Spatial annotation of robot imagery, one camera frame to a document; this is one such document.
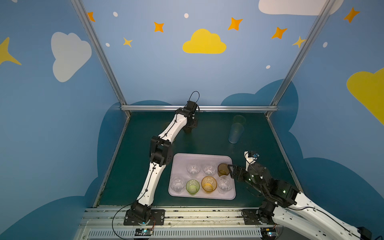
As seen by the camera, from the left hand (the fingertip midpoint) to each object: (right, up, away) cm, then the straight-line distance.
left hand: (194, 124), depth 103 cm
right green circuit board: (+36, -53, -32) cm, 72 cm away
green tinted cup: (+31, +4, -1) cm, 31 cm away
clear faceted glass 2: (+10, -28, -13) cm, 32 cm away
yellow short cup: (+8, -35, -19) cm, 40 cm away
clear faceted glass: (0, -28, -12) cm, 31 cm away
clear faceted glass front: (+18, -35, -17) cm, 43 cm away
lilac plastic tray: (+4, -32, -14) cm, 35 cm away
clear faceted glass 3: (-10, -34, -19) cm, 41 cm away
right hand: (+21, -21, -28) cm, 41 cm away
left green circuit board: (-25, -53, -32) cm, 66 cm away
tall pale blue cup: (+30, -5, -1) cm, 30 cm away
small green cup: (-1, -36, -19) cm, 41 cm away
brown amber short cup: (+17, -28, -14) cm, 36 cm away
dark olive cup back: (-5, -4, +4) cm, 8 cm away
